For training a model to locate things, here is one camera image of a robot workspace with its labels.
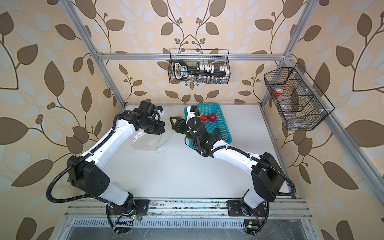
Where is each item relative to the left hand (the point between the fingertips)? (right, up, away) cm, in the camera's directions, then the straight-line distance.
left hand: (165, 128), depth 80 cm
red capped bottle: (+62, +20, +1) cm, 65 cm away
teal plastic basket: (+33, +2, +19) cm, 38 cm away
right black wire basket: (+69, +13, -7) cm, 71 cm away
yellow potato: (+8, +7, -7) cm, 13 cm away
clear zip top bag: (-14, -9, +12) cm, 20 cm away
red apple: (+28, +6, +25) cm, 38 cm away
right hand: (+6, +5, -5) cm, 9 cm away
